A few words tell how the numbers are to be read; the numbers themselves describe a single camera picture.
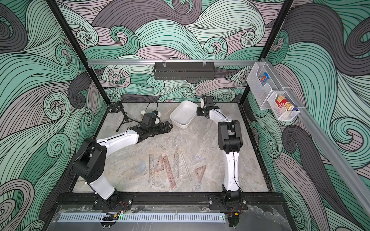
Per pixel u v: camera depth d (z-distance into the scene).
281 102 0.66
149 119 0.70
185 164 0.86
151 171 0.84
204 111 0.81
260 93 0.84
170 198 0.77
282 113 0.66
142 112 1.01
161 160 0.88
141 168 0.86
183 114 1.15
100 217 0.70
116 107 0.86
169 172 0.83
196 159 0.90
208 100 0.87
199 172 0.84
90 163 0.46
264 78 0.83
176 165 0.86
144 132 0.69
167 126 0.81
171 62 0.92
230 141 0.60
